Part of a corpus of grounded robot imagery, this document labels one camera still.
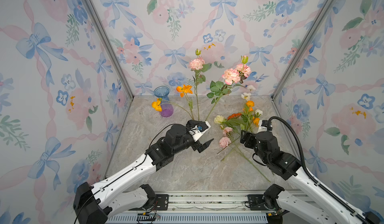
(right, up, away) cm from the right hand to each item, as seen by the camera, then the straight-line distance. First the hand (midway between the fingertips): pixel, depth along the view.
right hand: (247, 132), depth 76 cm
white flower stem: (+10, +21, +30) cm, 38 cm away
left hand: (-21, +3, -7) cm, 23 cm away
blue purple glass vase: (-46, +13, +31) cm, 57 cm away
